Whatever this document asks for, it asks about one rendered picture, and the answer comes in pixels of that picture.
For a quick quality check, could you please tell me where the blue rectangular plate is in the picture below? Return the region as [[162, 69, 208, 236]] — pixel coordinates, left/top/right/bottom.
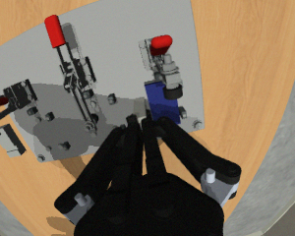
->
[[145, 80, 181, 125]]

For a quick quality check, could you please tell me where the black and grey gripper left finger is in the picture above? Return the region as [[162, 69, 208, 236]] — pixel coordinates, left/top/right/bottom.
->
[[54, 98, 144, 225]]

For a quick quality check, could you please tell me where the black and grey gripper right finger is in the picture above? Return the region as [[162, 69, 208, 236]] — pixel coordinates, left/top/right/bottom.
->
[[139, 97, 242, 217]]

